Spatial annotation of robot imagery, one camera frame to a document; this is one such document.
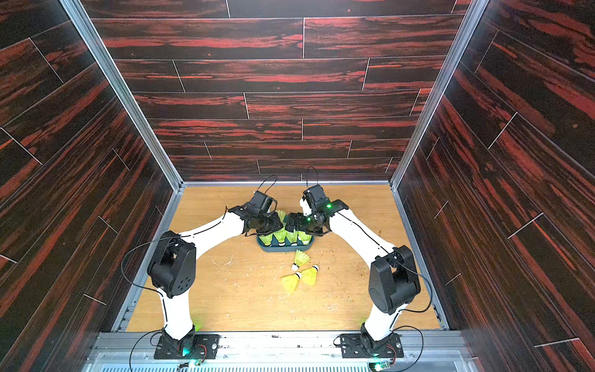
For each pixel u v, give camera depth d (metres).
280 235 0.94
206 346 0.71
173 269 0.51
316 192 0.69
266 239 0.95
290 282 0.87
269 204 0.77
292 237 0.96
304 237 0.94
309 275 0.88
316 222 0.63
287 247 0.96
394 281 0.45
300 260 0.90
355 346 0.74
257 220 0.70
